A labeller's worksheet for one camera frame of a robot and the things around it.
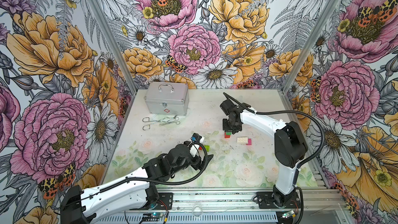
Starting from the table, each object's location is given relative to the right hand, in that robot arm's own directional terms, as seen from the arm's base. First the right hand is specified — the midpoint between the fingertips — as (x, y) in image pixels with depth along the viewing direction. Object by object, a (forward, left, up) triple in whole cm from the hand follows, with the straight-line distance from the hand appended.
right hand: (228, 133), depth 91 cm
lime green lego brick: (-6, +12, -5) cm, 15 cm away
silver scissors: (+16, +52, -6) cm, 55 cm away
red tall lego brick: (+2, 0, -6) cm, 7 cm away
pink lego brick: (-3, -13, -6) cm, 15 cm away
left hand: (-15, +15, +8) cm, 23 cm away
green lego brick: (-4, +1, +6) cm, 7 cm away
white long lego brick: (-3, -8, -4) cm, 9 cm away
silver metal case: (+23, +37, +7) cm, 44 cm away
